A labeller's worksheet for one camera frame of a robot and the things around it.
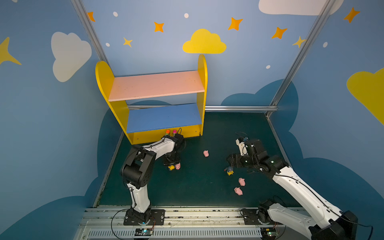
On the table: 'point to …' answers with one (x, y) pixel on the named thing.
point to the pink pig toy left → (177, 166)
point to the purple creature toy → (171, 167)
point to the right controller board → (268, 233)
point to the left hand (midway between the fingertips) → (175, 164)
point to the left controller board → (143, 232)
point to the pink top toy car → (174, 132)
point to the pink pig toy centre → (206, 153)
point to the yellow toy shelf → (149, 123)
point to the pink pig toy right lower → (238, 191)
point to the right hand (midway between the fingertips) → (234, 156)
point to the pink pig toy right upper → (242, 181)
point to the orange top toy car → (168, 131)
